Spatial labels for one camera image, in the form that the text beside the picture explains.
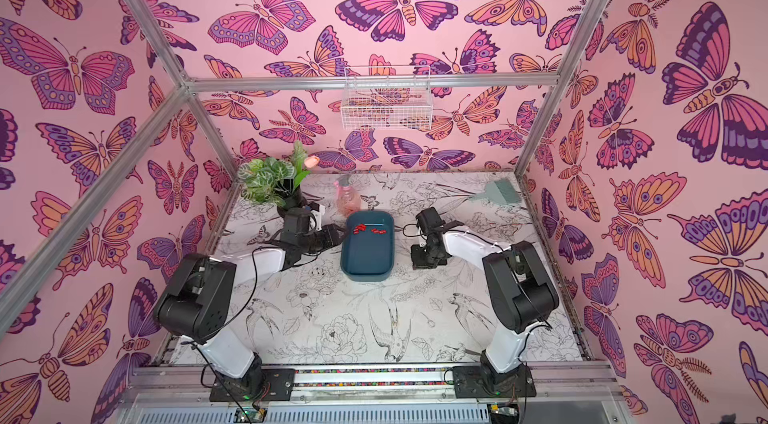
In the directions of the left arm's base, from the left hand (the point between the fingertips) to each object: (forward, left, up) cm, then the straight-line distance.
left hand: (348, 232), depth 94 cm
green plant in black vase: (+8, +20, +15) cm, 26 cm away
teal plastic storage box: (0, -6, -8) cm, 10 cm away
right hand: (-8, -21, -6) cm, 23 cm away
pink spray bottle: (+16, +2, -3) cm, 16 cm away
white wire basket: (+34, -12, +26) cm, 45 cm away
